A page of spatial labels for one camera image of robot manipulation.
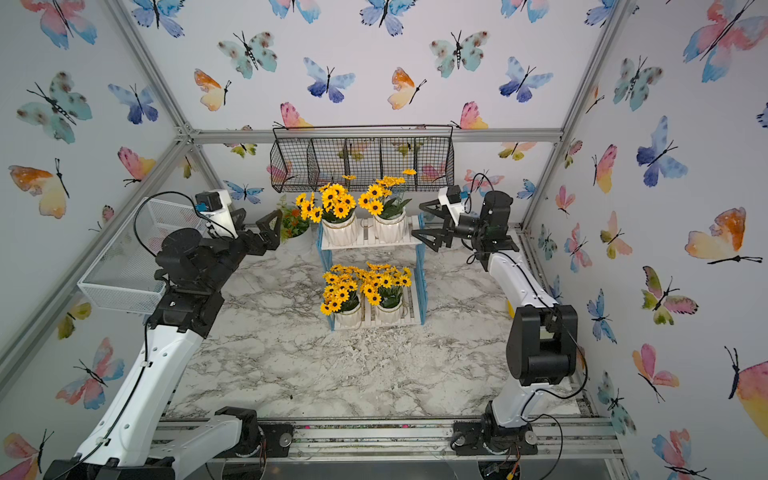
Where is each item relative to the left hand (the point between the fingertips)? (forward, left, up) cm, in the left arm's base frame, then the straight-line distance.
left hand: (262, 209), depth 65 cm
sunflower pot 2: (-3, -25, -25) cm, 36 cm away
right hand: (+6, -35, -9) cm, 37 cm away
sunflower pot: (-7, -14, -24) cm, 29 cm away
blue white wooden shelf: (-2, -33, -41) cm, 53 cm away
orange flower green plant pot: (+22, +4, -31) cm, 38 cm away
